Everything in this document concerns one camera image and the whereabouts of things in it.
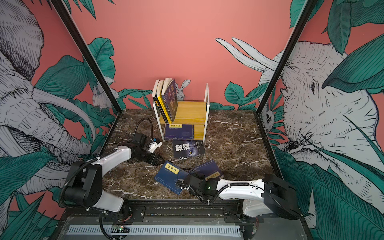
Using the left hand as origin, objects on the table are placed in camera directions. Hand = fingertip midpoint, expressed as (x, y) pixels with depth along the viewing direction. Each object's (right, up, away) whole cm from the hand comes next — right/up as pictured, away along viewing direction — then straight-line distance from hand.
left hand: (160, 158), depth 88 cm
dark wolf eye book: (+15, +4, +10) cm, 18 cm away
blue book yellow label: (+5, -10, -2) cm, 12 cm away
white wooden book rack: (+19, +21, -1) cm, 28 cm away
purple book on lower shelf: (+10, +15, +15) cm, 24 cm away
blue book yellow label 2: (+30, -8, +2) cm, 31 cm away
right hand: (+19, -10, -7) cm, 23 cm away
